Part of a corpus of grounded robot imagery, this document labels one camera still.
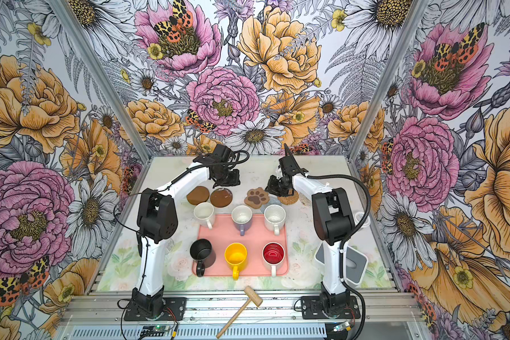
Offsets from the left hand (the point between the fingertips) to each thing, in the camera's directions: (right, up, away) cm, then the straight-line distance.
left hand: (237, 186), depth 97 cm
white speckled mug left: (-14, -11, -3) cm, 18 cm away
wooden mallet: (+8, -38, -21) cm, 44 cm away
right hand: (+14, -3, +2) cm, 14 cm away
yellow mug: (+1, -26, -12) cm, 29 cm away
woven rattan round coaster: (+25, -6, +6) cm, 26 cm away
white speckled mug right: (+17, -13, -1) cm, 21 cm away
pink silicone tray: (-5, -20, -5) cm, 21 cm away
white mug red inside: (+16, -27, -12) cm, 33 cm away
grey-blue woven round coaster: (+16, -7, +6) cm, 19 cm away
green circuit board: (-24, -46, -26) cm, 58 cm away
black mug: (-13, -25, -11) cm, 30 cm away
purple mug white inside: (+2, -13, 0) cm, 14 cm away
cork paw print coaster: (+9, -5, +8) cm, 13 cm away
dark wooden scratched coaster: (-9, -6, +10) cm, 15 cm away
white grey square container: (+45, -28, -19) cm, 56 cm away
